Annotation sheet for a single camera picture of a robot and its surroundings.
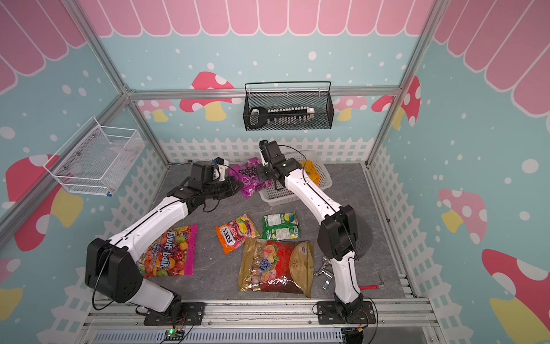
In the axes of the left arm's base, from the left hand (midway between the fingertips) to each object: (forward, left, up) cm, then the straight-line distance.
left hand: (244, 187), depth 82 cm
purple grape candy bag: (+6, -1, +1) cm, 6 cm away
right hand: (+10, -7, 0) cm, 12 cm away
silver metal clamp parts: (-25, -32, -20) cm, 45 cm away
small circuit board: (-46, +22, -25) cm, 56 cm away
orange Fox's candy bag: (-10, +6, -20) cm, 23 cm away
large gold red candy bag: (-24, -13, -18) cm, 33 cm away
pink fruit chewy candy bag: (-19, +29, -19) cm, 40 cm away
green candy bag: (-6, -14, -20) cm, 25 cm away
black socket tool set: (+28, -5, +13) cm, 31 cm away
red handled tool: (-29, -53, -23) cm, 65 cm away
